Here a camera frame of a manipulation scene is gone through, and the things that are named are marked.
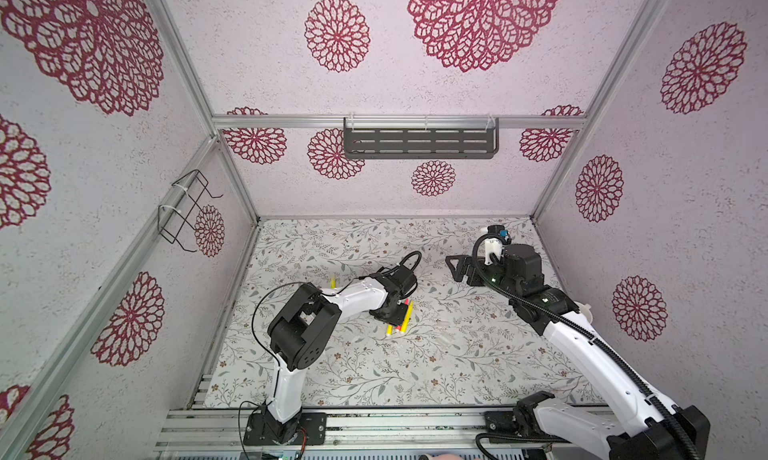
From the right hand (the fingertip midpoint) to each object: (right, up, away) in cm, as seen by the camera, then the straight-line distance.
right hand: (460, 254), depth 75 cm
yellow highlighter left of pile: (-18, -23, +14) cm, 33 cm away
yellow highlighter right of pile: (-12, -20, +17) cm, 29 cm away
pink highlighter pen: (-13, -13, +6) cm, 20 cm away
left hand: (-17, -22, +18) cm, 33 cm away
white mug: (+38, -17, +10) cm, 43 cm away
